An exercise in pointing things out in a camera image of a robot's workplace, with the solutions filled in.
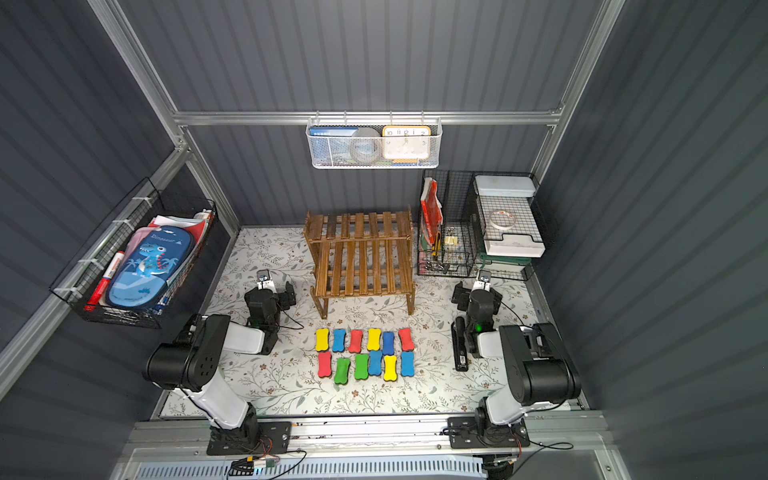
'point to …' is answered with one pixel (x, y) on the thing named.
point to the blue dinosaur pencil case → (157, 256)
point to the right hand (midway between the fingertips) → (485, 285)
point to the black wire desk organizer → (477, 220)
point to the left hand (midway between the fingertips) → (274, 285)
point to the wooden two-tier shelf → (361, 254)
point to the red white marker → (101, 286)
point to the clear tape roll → (502, 227)
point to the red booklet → (431, 208)
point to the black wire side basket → (149, 208)
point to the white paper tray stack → (511, 193)
